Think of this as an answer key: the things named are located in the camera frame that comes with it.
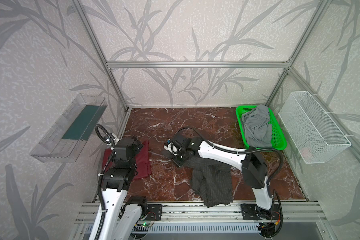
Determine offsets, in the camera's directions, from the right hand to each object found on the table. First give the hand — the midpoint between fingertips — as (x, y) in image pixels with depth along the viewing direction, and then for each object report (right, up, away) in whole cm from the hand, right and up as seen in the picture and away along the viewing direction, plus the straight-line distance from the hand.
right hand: (173, 156), depth 83 cm
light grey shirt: (+57, +15, +22) cm, 63 cm away
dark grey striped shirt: (+21, -12, -4) cm, 24 cm away
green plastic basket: (+66, +6, +12) cm, 67 cm away
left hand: (-20, +12, -11) cm, 26 cm away
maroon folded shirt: (-20, -5, +6) cm, 21 cm away
